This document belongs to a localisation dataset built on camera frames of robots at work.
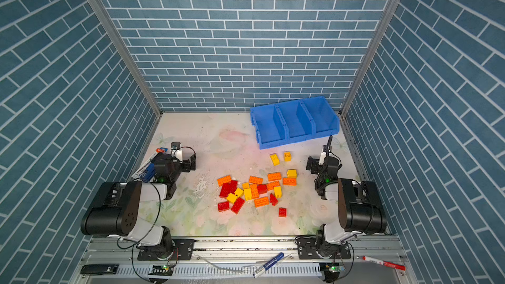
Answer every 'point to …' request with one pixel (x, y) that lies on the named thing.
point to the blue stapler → (148, 172)
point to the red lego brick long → (237, 206)
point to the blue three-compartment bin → (292, 121)
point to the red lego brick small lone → (283, 212)
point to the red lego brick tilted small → (273, 200)
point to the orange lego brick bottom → (261, 202)
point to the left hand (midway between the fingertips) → (189, 153)
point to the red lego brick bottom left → (223, 206)
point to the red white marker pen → (381, 261)
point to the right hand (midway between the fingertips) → (322, 158)
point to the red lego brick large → (228, 187)
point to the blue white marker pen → (264, 267)
